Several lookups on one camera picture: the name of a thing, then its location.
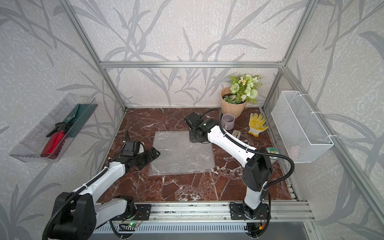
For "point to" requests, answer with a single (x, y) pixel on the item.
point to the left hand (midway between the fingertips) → (156, 156)
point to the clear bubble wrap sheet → (178, 155)
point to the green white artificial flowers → (244, 88)
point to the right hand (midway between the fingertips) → (194, 137)
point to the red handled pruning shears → (57, 139)
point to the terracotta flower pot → (237, 109)
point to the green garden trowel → (79, 117)
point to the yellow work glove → (256, 124)
